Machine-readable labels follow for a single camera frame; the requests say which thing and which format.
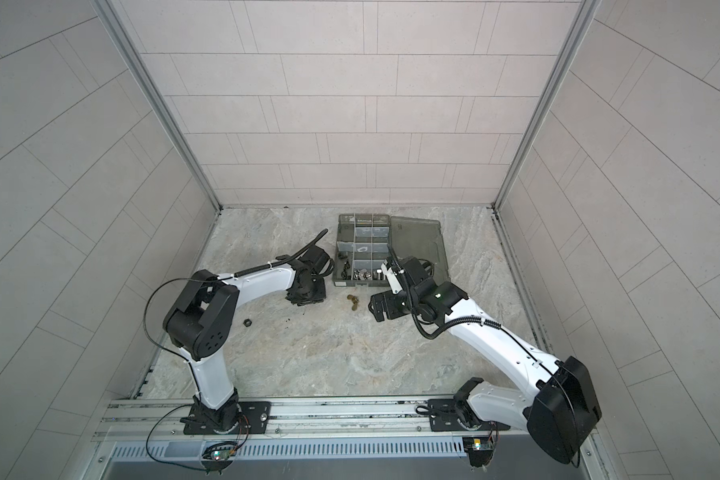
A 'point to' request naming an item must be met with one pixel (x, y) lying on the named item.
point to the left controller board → (219, 456)
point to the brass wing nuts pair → (355, 301)
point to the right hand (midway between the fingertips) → (382, 304)
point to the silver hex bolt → (379, 271)
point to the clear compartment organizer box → (362, 241)
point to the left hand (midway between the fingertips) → (327, 294)
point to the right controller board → (480, 450)
